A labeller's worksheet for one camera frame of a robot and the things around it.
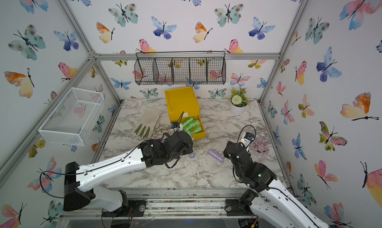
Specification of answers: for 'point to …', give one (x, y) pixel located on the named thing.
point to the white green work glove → (145, 126)
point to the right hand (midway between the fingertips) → (232, 143)
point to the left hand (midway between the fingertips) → (193, 142)
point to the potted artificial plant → (238, 101)
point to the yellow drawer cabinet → (184, 100)
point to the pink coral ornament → (261, 146)
